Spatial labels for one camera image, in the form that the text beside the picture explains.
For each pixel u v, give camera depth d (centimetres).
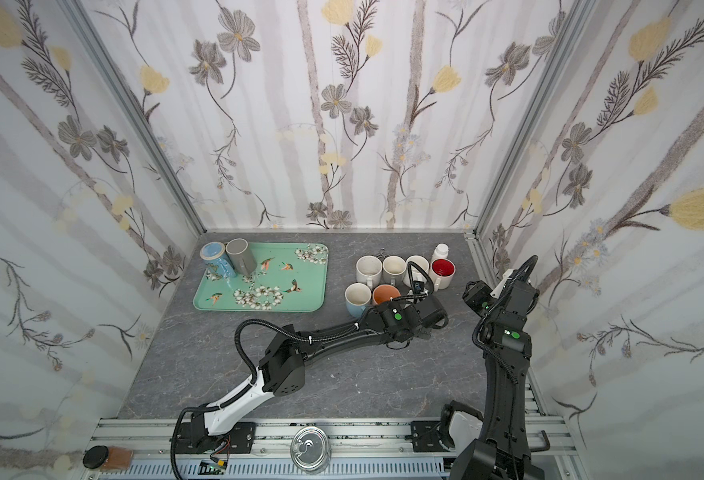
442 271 103
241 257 101
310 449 64
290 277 105
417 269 71
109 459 65
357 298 94
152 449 72
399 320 61
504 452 39
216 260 98
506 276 69
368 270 104
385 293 93
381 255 113
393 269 101
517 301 57
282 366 54
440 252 104
